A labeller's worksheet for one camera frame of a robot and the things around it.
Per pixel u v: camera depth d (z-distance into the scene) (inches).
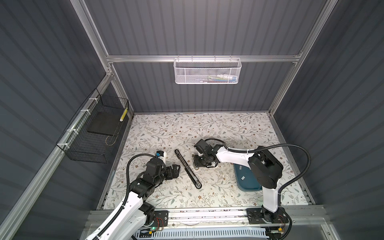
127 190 21.0
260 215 28.5
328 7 27.4
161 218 28.5
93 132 28.5
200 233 30.3
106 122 29.7
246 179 33.2
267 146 19.6
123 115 32.0
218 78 36.5
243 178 33.1
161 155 28.5
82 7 27.2
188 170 34.9
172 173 27.9
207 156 27.8
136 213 24.2
